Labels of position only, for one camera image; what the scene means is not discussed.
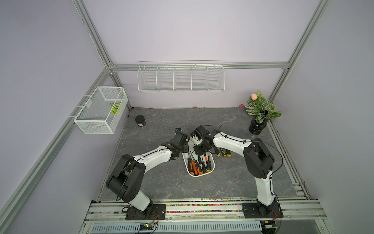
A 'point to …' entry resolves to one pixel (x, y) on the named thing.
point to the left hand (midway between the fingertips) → (184, 145)
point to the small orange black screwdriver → (208, 165)
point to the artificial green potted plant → (263, 110)
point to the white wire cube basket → (102, 112)
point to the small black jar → (140, 120)
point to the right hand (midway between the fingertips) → (197, 150)
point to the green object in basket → (115, 108)
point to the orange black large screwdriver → (194, 167)
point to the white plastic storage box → (209, 156)
